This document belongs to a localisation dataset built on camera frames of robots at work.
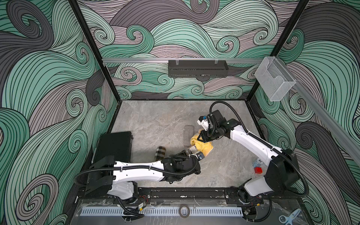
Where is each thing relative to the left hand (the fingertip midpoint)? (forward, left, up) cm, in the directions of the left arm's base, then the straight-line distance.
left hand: (186, 154), depth 76 cm
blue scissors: (-28, -49, -11) cm, 57 cm away
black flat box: (+9, +44, -8) cm, 45 cm away
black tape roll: (-24, -1, -11) cm, 26 cm away
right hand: (+8, -7, +1) cm, 11 cm away
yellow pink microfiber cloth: (+1, -10, +5) cm, 11 cm away
